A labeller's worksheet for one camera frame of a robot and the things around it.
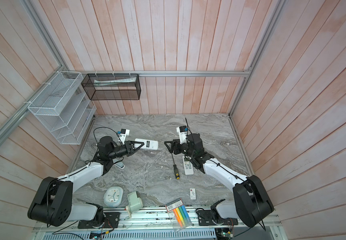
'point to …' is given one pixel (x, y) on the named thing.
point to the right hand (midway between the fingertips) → (168, 141)
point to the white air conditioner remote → (188, 166)
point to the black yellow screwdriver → (175, 169)
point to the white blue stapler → (119, 164)
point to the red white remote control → (148, 144)
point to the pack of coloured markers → (178, 215)
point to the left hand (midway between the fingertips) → (144, 147)
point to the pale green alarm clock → (113, 196)
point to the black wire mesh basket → (112, 86)
